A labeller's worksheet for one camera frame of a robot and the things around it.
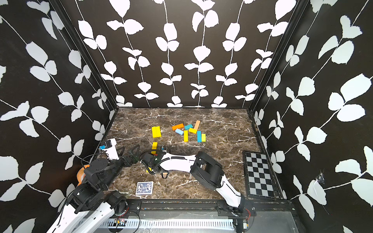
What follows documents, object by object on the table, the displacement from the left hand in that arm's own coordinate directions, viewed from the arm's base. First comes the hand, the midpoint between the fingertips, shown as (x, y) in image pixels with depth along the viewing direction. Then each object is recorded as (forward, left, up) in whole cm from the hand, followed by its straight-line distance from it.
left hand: (133, 145), depth 68 cm
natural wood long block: (+31, -35, -26) cm, 53 cm away
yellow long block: (+14, -4, -26) cm, 30 cm away
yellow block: (+26, -1, -25) cm, 36 cm away
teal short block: (+29, -27, -26) cm, 48 cm away
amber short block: (+26, -31, -26) cm, 48 cm away
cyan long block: (+21, -35, -26) cm, 49 cm away
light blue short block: (+25, -21, -26) cm, 42 cm away
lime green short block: (+20, -38, -26) cm, 50 cm away
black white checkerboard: (-12, -67, -24) cm, 72 cm away
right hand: (-1, -9, -26) cm, 27 cm away
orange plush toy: (-6, +33, -20) cm, 39 cm away
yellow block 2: (+26, -4, -25) cm, 36 cm away
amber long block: (+21, -26, -25) cm, 41 cm away
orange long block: (+30, -20, -26) cm, 44 cm away
